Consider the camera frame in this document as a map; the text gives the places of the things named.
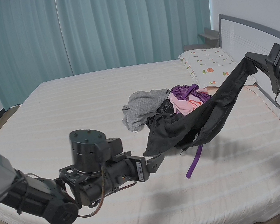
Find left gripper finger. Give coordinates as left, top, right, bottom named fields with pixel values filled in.
left=145, top=154, right=167, bottom=175

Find pile of clothes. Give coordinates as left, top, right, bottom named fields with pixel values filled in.
left=152, top=80, right=225, bottom=183

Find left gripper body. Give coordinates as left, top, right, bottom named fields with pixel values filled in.
left=102, top=153, right=151, bottom=193

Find grey garment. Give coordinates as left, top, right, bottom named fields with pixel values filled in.
left=118, top=86, right=176, bottom=135

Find bed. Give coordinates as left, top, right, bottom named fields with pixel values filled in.
left=0, top=4, right=280, bottom=224

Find grey bedside table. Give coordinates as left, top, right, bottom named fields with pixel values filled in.
left=181, top=25, right=221, bottom=53

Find black garment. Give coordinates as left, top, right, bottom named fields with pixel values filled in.
left=131, top=57, right=269, bottom=159

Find blue-green curtain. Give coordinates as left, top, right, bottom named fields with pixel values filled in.
left=0, top=0, right=78, bottom=112
left=55, top=0, right=219, bottom=77

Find white printed pillow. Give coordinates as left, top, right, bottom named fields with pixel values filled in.
left=177, top=40, right=257, bottom=97

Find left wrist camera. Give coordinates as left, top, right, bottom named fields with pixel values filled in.
left=105, top=135, right=133, bottom=164

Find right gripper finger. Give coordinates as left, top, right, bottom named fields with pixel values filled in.
left=244, top=49, right=269, bottom=66
left=253, top=62, right=269, bottom=75

